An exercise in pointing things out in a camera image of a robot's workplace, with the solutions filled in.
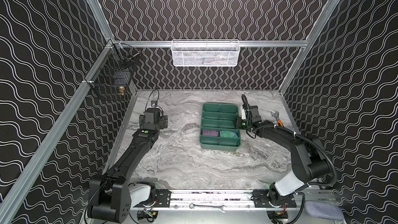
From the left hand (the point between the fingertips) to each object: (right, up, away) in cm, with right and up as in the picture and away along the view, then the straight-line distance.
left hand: (158, 116), depth 85 cm
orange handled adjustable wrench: (+75, +1, +22) cm, 78 cm away
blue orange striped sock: (+39, -10, +5) cm, 41 cm away
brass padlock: (-20, +14, 0) cm, 25 cm away
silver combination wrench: (+19, -41, -12) cm, 47 cm away
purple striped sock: (+29, -10, +8) cm, 32 cm away
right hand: (+46, -4, +10) cm, 47 cm away
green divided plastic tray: (+36, -2, +22) cm, 42 cm away
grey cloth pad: (+79, -41, -15) cm, 91 cm away
